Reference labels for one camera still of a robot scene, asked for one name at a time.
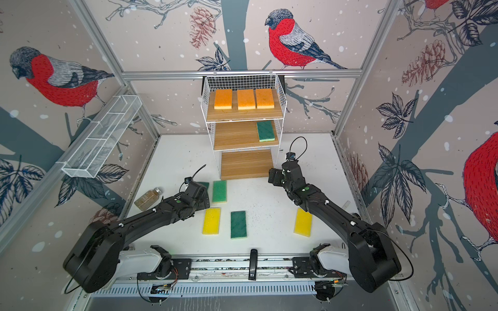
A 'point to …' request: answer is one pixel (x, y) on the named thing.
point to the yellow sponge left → (211, 221)
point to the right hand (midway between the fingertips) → (274, 174)
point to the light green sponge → (220, 191)
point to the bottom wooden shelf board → (246, 164)
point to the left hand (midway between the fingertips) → (198, 200)
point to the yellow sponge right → (303, 223)
